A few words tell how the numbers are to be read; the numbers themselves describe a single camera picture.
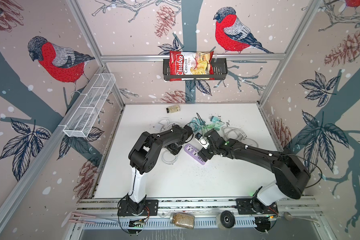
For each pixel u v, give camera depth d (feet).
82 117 2.39
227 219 2.01
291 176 1.42
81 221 2.28
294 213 2.35
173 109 3.73
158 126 3.42
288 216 2.32
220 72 3.10
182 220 2.17
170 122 3.56
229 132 3.33
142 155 1.71
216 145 2.19
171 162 2.90
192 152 2.97
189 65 2.88
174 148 2.64
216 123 3.51
